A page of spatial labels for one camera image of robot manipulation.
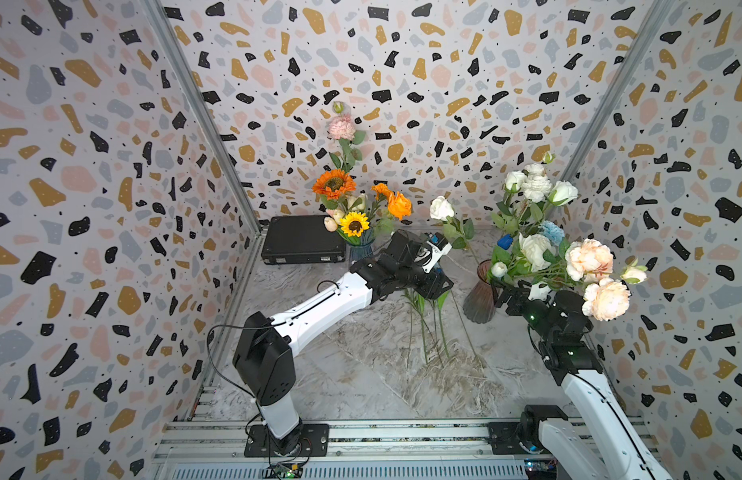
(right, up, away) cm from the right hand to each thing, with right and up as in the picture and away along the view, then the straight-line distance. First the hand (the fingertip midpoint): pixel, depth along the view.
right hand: (507, 281), depth 77 cm
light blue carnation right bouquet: (+9, +12, -4) cm, 16 cm away
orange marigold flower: (-33, +27, +13) cm, 45 cm away
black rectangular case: (-63, +13, +33) cm, 72 cm away
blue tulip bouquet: (0, +10, 0) cm, 10 cm away
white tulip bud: (-4, +3, -4) cm, 6 cm away
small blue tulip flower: (-13, -9, +23) cm, 28 cm away
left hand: (-15, +1, -1) cm, 16 cm away
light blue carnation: (-24, -18, +11) cm, 33 cm away
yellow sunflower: (-40, +15, +3) cm, 43 cm away
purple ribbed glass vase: (-39, +10, +14) cm, 43 cm away
